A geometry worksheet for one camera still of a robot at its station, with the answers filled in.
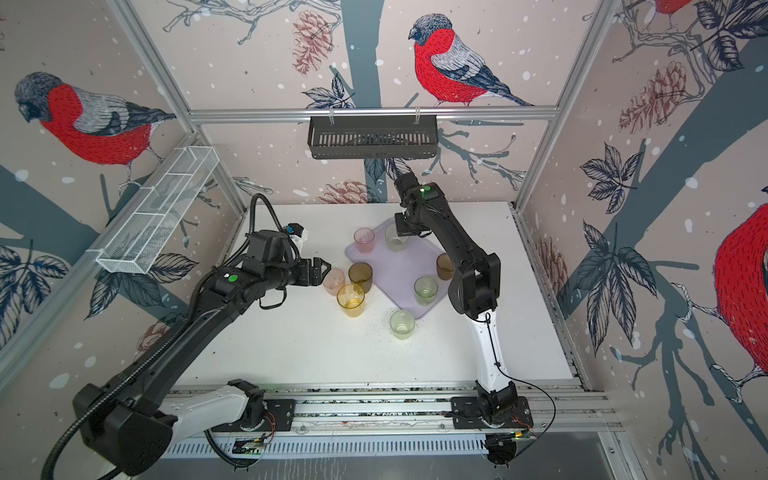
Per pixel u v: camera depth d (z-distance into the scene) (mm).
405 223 820
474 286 566
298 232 684
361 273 1007
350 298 920
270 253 580
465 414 729
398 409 763
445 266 999
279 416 730
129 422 366
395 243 1037
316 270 685
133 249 704
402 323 886
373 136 1061
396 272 1012
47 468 339
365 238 1059
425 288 933
